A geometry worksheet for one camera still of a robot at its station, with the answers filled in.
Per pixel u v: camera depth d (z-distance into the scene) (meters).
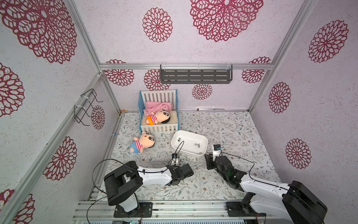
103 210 0.75
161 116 1.00
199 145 1.00
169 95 1.09
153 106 1.10
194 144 1.00
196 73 0.94
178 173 0.66
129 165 0.47
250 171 0.86
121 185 0.44
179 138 1.03
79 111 0.73
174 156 0.78
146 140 0.93
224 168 0.64
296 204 0.41
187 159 0.92
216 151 0.73
